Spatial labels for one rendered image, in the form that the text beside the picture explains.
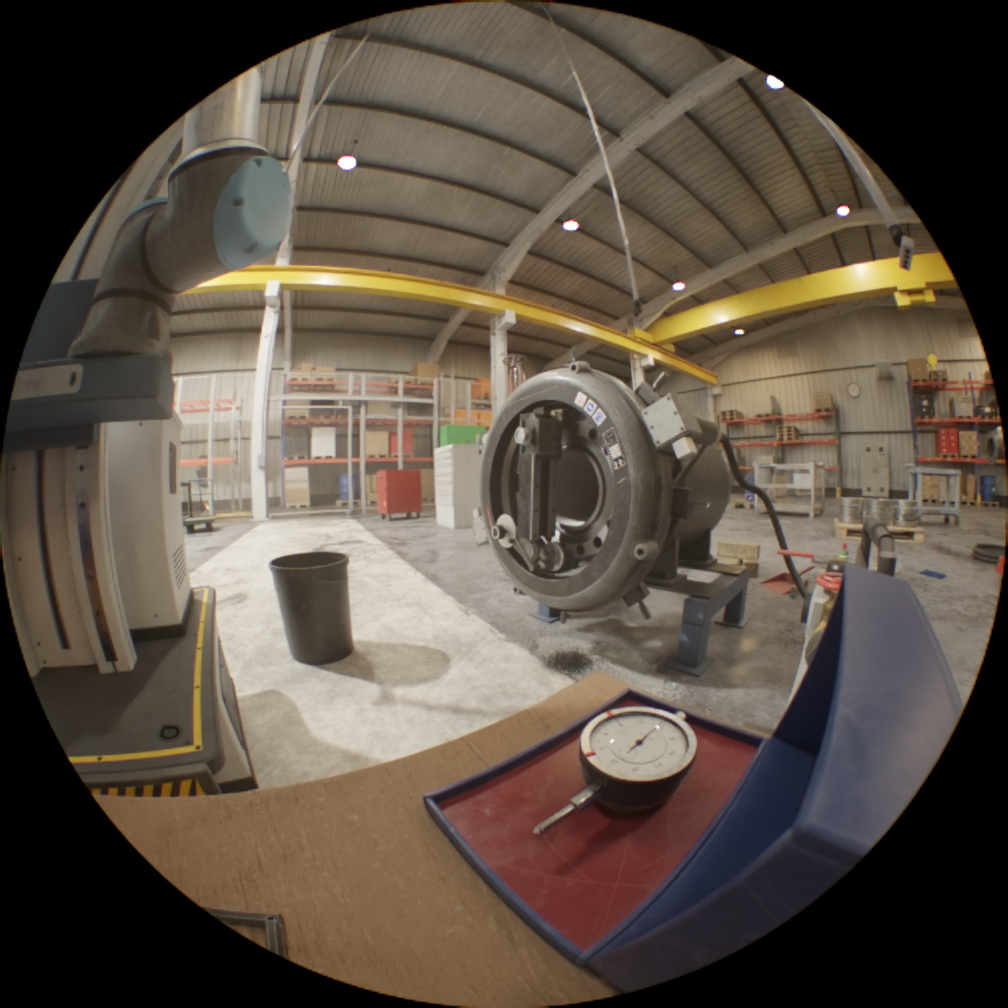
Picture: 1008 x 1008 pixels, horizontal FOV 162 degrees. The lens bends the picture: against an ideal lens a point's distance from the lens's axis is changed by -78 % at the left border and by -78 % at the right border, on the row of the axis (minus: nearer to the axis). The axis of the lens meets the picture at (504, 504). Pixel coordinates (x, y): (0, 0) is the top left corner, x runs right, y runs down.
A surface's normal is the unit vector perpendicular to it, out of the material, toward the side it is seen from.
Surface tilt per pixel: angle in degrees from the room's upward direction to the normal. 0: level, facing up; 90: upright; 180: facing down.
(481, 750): 0
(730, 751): 0
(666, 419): 90
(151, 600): 90
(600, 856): 0
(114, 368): 90
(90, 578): 90
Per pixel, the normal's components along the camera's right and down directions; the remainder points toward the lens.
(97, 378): 0.69, 0.03
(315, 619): 0.47, 0.10
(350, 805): -0.02, -1.00
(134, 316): 0.88, -0.34
